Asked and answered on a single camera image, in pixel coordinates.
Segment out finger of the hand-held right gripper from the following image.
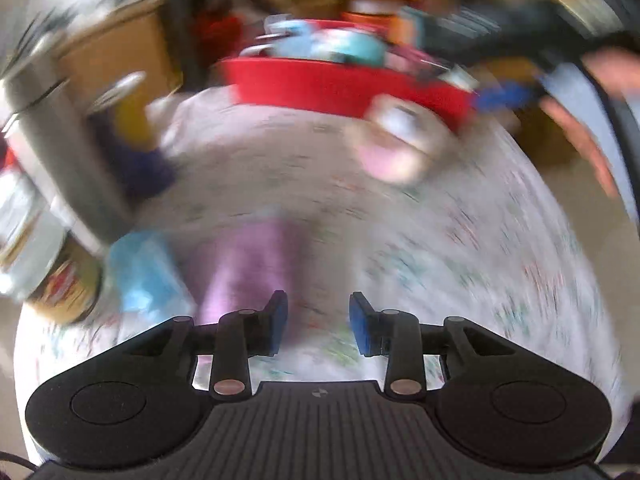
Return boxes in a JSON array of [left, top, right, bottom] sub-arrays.
[[472, 84, 540, 112]]

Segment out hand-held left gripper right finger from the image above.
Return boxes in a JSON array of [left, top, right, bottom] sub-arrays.
[[348, 291, 506, 397]]

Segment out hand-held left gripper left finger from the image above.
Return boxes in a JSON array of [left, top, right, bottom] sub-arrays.
[[120, 290, 289, 402]]

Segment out cream teddy bear plush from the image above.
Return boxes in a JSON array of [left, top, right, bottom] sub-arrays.
[[345, 95, 451, 186]]

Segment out pink pig plush toy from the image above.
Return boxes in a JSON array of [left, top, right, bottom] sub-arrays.
[[310, 27, 416, 68]]

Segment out red cardboard box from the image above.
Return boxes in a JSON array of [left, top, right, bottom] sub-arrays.
[[220, 20, 476, 128]]

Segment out blue face mask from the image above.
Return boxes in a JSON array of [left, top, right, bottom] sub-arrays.
[[265, 20, 321, 58], [107, 232, 193, 318]]

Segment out person's right hand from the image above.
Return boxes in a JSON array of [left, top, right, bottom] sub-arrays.
[[540, 47, 640, 198]]

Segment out floral tablecloth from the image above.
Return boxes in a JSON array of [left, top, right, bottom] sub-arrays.
[[15, 87, 633, 461]]

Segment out blue and yellow drink can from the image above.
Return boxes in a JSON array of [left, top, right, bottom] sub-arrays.
[[85, 72, 178, 201]]

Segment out clear glass jar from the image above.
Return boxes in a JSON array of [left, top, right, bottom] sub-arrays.
[[0, 170, 103, 323]]

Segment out stainless steel thermos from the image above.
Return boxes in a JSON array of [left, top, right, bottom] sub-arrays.
[[0, 57, 138, 256]]

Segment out red plastic bag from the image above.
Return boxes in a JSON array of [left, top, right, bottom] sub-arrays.
[[192, 10, 241, 56]]

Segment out wooden television stand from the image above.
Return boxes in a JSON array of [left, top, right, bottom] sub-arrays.
[[50, 0, 176, 106]]

